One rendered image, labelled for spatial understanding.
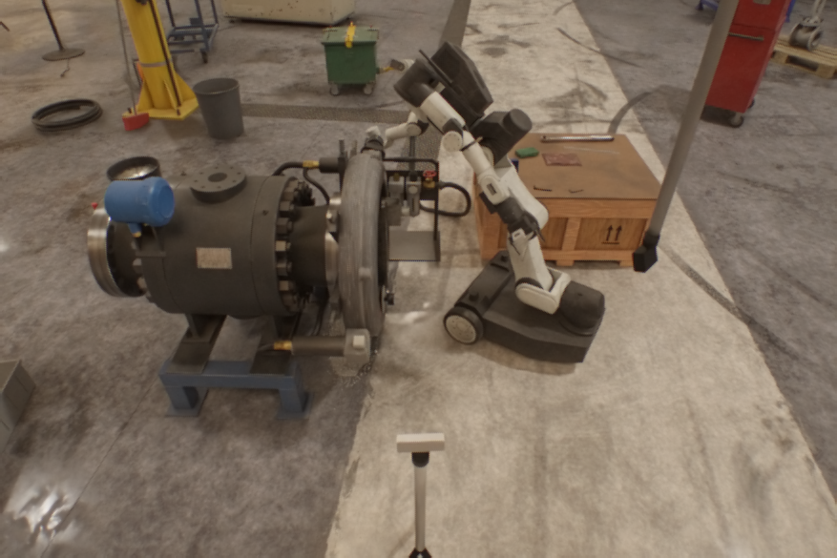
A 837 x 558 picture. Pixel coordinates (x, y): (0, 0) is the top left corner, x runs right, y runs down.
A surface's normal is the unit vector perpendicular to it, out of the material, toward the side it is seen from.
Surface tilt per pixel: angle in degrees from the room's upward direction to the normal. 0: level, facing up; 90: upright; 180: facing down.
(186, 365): 0
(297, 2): 89
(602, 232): 90
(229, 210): 27
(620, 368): 0
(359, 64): 90
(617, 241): 90
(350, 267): 64
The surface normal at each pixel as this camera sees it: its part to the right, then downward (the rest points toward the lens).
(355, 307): 0.00, 0.55
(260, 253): -0.02, 0.07
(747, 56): -0.61, 0.48
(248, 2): -0.30, 0.57
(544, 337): 0.00, -0.80
